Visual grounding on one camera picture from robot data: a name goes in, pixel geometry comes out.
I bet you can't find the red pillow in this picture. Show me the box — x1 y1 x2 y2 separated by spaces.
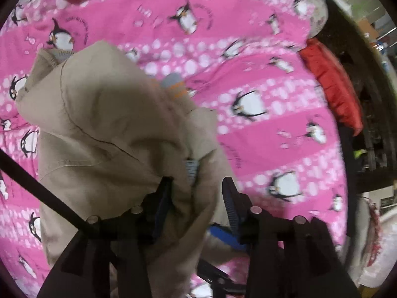
299 38 363 137

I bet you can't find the pink penguin blanket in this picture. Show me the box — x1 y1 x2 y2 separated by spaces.
1 0 347 283

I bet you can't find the beige jacket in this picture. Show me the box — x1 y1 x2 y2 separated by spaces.
16 41 233 297

